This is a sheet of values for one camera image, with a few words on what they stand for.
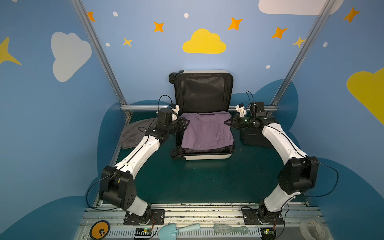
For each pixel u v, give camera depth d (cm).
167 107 72
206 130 91
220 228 70
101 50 84
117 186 42
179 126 73
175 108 74
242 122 74
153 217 74
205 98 96
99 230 70
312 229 73
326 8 70
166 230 72
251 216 75
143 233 73
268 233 73
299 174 46
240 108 80
